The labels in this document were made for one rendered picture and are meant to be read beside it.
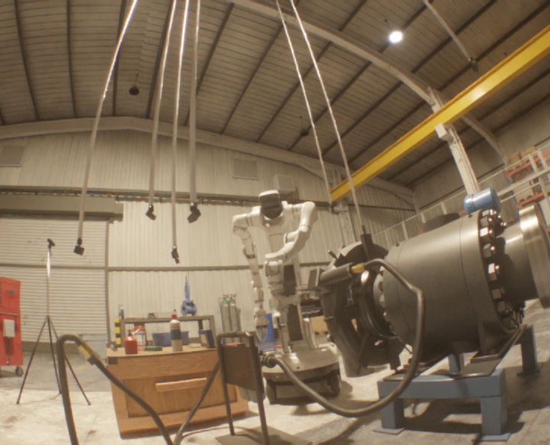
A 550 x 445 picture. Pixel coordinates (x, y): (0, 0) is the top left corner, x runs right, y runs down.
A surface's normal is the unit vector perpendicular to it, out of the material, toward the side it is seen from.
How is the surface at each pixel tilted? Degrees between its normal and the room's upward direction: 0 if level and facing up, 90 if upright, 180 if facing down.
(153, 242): 90
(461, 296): 100
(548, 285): 120
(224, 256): 90
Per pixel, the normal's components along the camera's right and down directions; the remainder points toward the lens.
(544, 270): -0.78, 0.15
